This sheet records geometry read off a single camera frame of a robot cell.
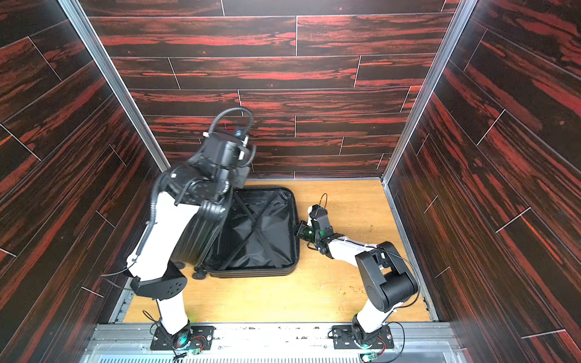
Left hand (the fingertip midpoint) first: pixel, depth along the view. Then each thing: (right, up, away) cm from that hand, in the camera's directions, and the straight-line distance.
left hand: (239, 163), depth 66 cm
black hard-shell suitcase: (+1, -24, +25) cm, 35 cm away
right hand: (+18, -21, +28) cm, 40 cm away
